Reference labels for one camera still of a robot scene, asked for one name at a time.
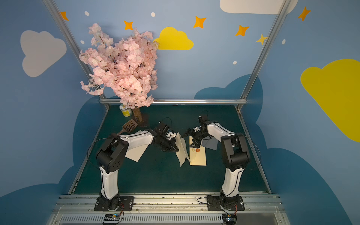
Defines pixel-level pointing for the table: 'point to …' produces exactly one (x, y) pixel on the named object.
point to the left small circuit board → (111, 218)
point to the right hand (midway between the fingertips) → (186, 140)
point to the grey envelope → (210, 142)
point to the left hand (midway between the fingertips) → (179, 148)
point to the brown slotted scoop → (128, 127)
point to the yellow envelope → (197, 156)
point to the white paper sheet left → (138, 143)
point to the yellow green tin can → (126, 111)
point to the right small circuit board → (230, 219)
